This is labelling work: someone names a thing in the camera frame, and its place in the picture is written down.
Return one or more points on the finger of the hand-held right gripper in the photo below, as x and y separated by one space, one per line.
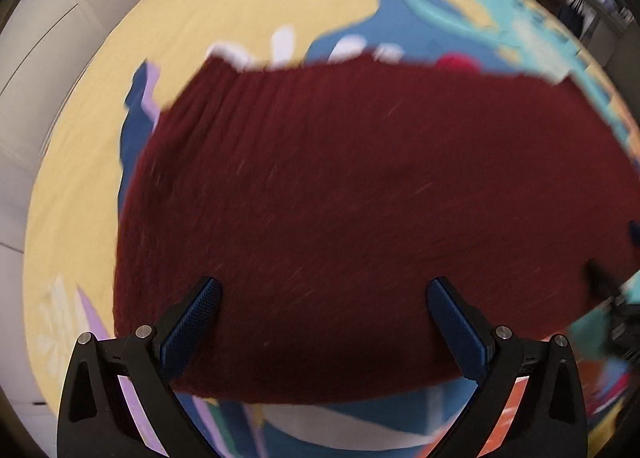
602 278

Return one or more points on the white wardrobe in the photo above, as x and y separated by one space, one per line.
55 38

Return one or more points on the yellow dinosaur printed bedsheet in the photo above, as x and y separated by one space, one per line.
250 3

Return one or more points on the dark red knitted sweater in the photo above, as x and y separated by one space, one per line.
350 198

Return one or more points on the dark blue bag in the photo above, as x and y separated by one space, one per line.
574 21

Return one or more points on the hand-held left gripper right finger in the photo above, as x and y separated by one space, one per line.
457 328

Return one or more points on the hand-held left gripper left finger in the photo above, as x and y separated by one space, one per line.
192 323

